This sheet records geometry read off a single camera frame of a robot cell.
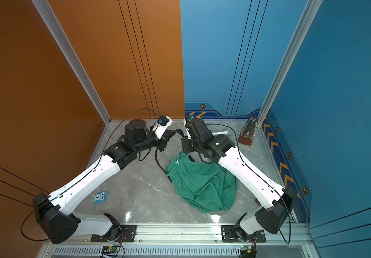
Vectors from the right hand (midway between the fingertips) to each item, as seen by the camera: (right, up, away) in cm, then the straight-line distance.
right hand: (185, 140), depth 73 cm
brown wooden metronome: (+39, +4, +29) cm, 49 cm away
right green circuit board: (+28, -49, -1) cm, 57 cm away
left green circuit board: (-34, -49, -1) cm, 59 cm away
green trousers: (+9, -23, +6) cm, 26 cm away
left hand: (-5, +5, -2) cm, 8 cm away
